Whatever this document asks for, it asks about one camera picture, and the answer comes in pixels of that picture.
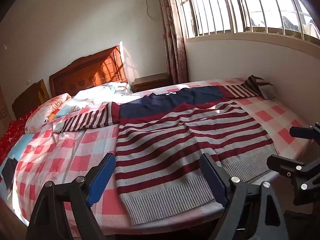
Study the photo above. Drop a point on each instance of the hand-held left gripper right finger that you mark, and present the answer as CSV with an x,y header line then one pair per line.
x,y
213,180

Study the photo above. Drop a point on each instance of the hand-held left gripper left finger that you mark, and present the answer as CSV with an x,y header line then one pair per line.
x,y
100,180

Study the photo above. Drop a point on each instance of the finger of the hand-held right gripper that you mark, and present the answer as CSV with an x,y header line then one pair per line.
x,y
282,165
303,131

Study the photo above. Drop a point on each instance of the red grey striped sweater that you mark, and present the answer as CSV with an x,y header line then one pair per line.
x,y
162,142

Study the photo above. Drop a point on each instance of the pink checkered bed sheet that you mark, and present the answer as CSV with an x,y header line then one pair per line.
x,y
75,155

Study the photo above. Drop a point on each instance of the light blue floral quilt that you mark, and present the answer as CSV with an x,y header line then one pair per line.
x,y
95,97

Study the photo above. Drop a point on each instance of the light blue cloth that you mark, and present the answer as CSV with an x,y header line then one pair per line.
x,y
20,147

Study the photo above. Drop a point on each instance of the pink floral pillow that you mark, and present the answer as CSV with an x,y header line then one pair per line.
x,y
42,115

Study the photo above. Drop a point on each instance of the dark flat object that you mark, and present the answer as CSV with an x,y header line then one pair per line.
x,y
9,175

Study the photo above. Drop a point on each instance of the red patterned blanket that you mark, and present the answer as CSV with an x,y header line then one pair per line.
x,y
12,132

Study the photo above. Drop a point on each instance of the small plain wooden headboard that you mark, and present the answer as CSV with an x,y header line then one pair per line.
x,y
30,97

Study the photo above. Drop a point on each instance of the carved wooden headboard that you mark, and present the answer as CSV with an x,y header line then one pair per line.
x,y
87,72

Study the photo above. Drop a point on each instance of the wooden nightstand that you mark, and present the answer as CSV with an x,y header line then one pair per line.
x,y
151,82

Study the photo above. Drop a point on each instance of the brown cardboard box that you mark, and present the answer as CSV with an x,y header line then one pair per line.
x,y
4,107

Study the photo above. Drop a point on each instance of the barred window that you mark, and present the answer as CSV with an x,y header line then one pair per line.
x,y
237,5

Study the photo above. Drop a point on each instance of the pink floral curtain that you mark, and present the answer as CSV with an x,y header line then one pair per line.
x,y
172,30

